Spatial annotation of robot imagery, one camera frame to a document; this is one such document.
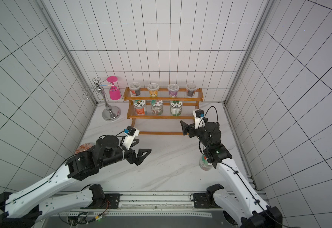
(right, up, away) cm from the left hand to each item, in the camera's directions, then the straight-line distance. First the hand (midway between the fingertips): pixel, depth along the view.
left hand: (141, 149), depth 65 cm
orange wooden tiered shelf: (+9, +18, +27) cm, 34 cm away
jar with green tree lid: (+18, +21, +21) cm, 34 cm away
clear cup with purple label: (+16, +31, +15) cm, 38 cm away
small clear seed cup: (+26, +31, +15) cm, 43 cm away
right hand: (+21, +14, +9) cm, 27 cm away
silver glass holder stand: (-33, +17, +45) cm, 59 cm away
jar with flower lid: (-5, +21, +22) cm, 31 cm away
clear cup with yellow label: (+4, +31, +14) cm, 35 cm away
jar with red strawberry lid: (+33, -12, +14) cm, 38 cm away
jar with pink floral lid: (+6, +21, +22) cm, 31 cm away
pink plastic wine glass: (-27, +32, +39) cm, 57 cm away
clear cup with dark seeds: (-7, +31, +16) cm, 36 cm away
